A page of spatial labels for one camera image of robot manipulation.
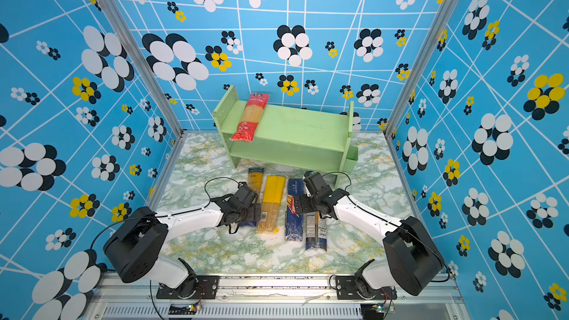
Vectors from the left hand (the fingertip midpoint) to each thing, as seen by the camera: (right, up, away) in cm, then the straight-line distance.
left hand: (253, 210), depth 91 cm
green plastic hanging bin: (+42, +21, +4) cm, 47 cm away
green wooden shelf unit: (+23, +30, -8) cm, 39 cm away
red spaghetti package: (0, +38, -6) cm, 38 cm away
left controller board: (-18, -27, -20) cm, 38 cm away
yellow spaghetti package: (+7, +2, 0) cm, 7 cm away
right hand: (+22, +5, -3) cm, 23 cm away
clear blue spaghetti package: (+25, -6, -8) cm, 27 cm away
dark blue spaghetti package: (+17, -2, -6) cm, 18 cm away
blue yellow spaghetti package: (0, +12, +8) cm, 14 cm away
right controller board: (+42, -26, -21) cm, 54 cm away
